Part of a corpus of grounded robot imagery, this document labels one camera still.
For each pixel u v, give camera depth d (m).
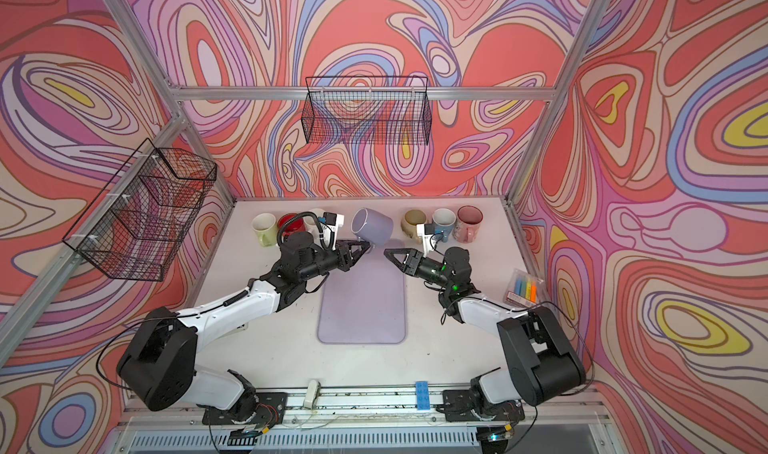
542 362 0.44
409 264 0.72
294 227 1.04
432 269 0.72
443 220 1.05
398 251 0.73
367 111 0.97
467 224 0.99
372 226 0.75
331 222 0.71
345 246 0.71
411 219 1.05
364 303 0.90
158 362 0.42
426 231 0.75
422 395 0.74
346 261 0.70
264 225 1.02
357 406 0.75
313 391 0.74
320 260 0.69
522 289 0.93
